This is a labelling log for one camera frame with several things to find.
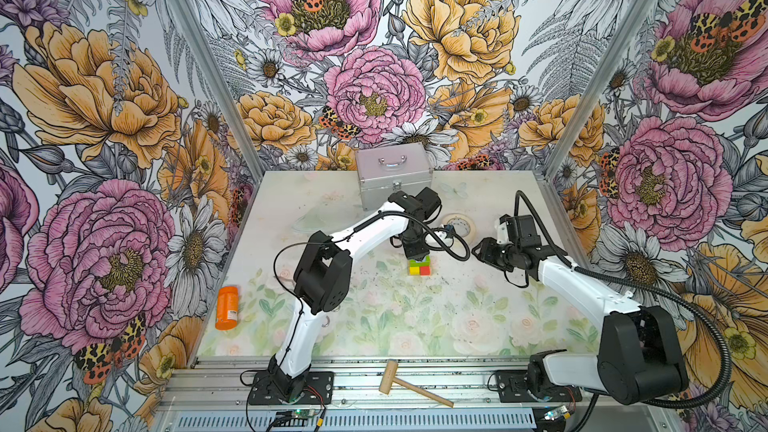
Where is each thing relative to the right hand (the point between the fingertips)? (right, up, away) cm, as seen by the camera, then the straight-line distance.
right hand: (478, 261), depth 88 cm
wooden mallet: (-26, -26, -13) cm, 39 cm away
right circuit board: (+13, -33, -16) cm, 39 cm away
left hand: (-19, +1, +1) cm, 19 cm away
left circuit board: (-45, -32, -17) cm, 58 cm away
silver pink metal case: (-27, +27, +16) cm, 42 cm away
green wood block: (-15, -1, +3) cm, 15 cm away
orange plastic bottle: (-70, -12, -5) cm, 71 cm away
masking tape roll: (0, +9, +17) cm, 19 cm away
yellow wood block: (-18, -4, +4) cm, 19 cm away
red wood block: (-15, -4, +4) cm, 16 cm away
